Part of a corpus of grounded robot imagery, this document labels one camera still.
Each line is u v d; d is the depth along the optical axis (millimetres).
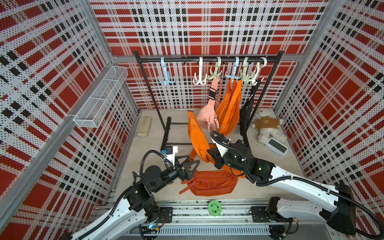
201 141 700
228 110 821
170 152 577
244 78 707
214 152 630
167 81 705
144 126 1076
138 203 499
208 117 827
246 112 821
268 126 1035
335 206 396
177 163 608
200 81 702
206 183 835
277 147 950
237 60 626
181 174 567
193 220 733
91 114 916
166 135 1049
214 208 720
